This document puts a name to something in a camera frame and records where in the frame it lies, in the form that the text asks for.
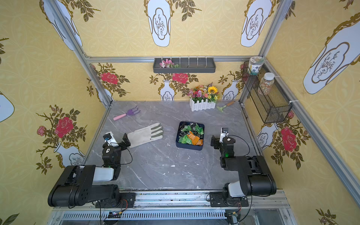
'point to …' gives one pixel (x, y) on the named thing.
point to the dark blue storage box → (183, 140)
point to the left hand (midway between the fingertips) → (113, 137)
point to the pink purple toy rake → (130, 112)
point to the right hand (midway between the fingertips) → (223, 135)
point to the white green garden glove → (154, 131)
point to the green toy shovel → (221, 108)
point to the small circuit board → (114, 214)
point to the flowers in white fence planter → (203, 97)
